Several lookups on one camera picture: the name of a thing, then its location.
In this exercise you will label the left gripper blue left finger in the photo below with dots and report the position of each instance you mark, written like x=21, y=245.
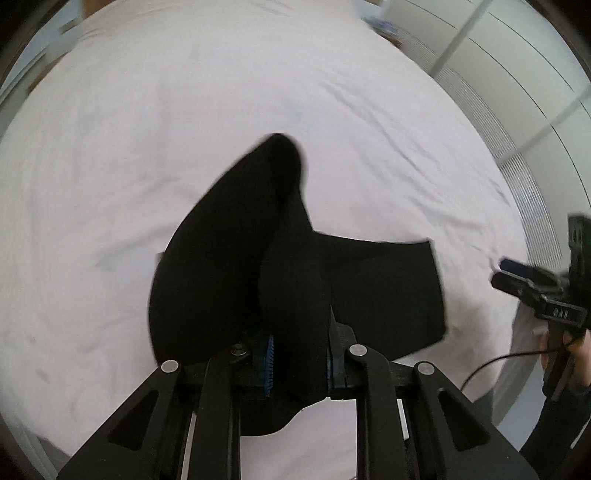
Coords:
x=182, y=422

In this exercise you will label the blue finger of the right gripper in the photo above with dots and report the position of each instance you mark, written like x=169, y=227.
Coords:
x=517, y=267
x=526, y=288

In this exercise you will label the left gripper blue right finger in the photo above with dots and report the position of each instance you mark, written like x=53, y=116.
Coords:
x=412, y=422

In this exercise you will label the pink bed sheet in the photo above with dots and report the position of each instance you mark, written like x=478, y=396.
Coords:
x=155, y=101

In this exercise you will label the person right hand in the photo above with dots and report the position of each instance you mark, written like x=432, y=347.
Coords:
x=580, y=352

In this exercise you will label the white louvered wardrobe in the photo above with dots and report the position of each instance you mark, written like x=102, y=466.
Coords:
x=524, y=91

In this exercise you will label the black pants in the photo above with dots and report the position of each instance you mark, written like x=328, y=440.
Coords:
x=245, y=267

